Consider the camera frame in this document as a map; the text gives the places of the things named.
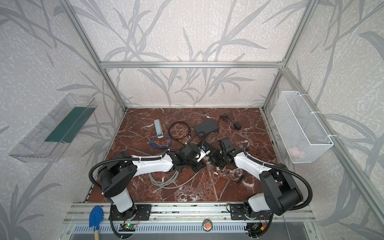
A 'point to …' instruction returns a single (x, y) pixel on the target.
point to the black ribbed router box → (217, 155)
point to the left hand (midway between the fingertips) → (206, 159)
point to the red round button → (207, 225)
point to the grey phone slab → (158, 128)
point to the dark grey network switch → (207, 126)
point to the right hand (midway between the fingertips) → (207, 155)
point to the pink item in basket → (294, 151)
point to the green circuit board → (127, 227)
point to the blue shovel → (96, 217)
